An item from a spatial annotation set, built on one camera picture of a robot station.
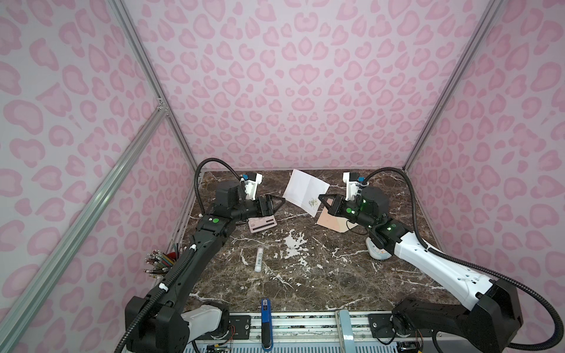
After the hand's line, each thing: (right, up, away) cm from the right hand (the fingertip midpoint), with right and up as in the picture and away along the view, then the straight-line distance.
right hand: (319, 196), depth 72 cm
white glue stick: (-22, -25, +16) cm, 37 cm away
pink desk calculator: (-24, -13, +26) cm, 37 cm away
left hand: (-13, -1, +1) cm, 13 cm away
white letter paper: (-5, +2, +8) cm, 10 cm away
